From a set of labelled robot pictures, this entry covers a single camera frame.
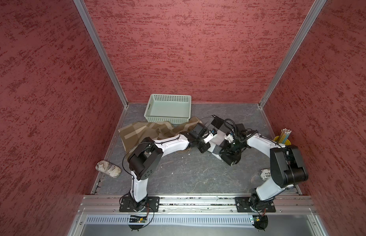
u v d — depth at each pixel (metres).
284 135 0.84
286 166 0.49
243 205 0.74
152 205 0.74
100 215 0.71
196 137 0.71
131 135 1.01
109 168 0.84
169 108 1.17
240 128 0.78
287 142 0.87
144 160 0.49
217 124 1.08
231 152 0.81
